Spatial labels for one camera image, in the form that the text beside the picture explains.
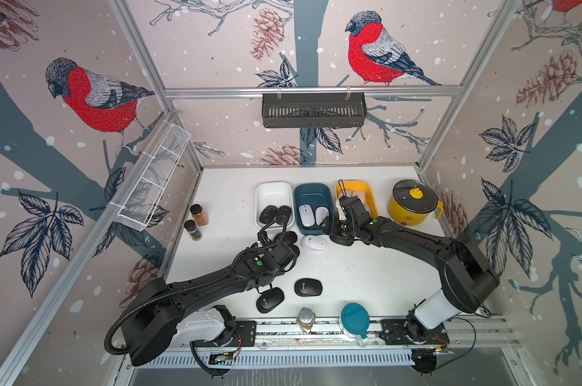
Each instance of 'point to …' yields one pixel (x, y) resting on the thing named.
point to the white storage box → (276, 194)
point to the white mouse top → (316, 243)
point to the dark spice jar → (190, 226)
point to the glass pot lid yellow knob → (415, 196)
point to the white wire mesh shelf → (150, 185)
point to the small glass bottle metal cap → (305, 319)
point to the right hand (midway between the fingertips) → (327, 224)
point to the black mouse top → (288, 237)
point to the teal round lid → (355, 318)
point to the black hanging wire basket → (314, 110)
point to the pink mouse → (360, 195)
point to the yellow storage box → (354, 185)
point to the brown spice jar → (198, 215)
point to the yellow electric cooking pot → (406, 218)
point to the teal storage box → (316, 195)
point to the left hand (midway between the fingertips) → (278, 259)
